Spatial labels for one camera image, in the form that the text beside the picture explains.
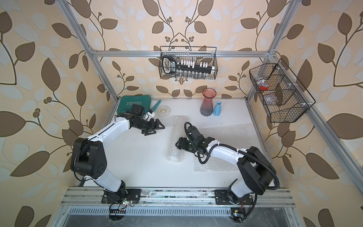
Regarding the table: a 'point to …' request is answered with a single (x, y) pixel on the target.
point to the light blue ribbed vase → (217, 109)
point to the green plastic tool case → (126, 102)
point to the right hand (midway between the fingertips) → (179, 145)
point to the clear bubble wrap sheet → (216, 164)
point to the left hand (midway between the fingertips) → (158, 127)
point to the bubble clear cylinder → (176, 154)
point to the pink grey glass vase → (206, 106)
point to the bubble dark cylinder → (236, 136)
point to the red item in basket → (264, 86)
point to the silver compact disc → (163, 111)
